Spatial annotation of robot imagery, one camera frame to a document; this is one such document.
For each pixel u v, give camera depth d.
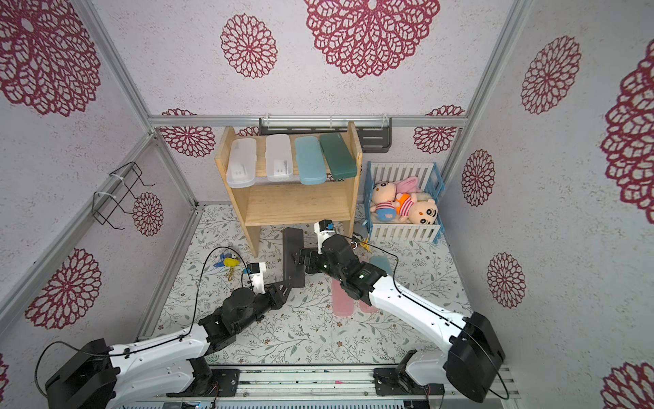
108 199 0.74
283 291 0.75
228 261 0.96
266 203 0.92
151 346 0.49
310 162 0.70
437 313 0.45
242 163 0.70
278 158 0.73
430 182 1.14
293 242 0.83
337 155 0.71
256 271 0.71
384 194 1.05
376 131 0.96
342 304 0.89
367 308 0.87
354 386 0.73
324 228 0.66
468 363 0.39
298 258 0.66
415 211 1.01
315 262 0.67
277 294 0.70
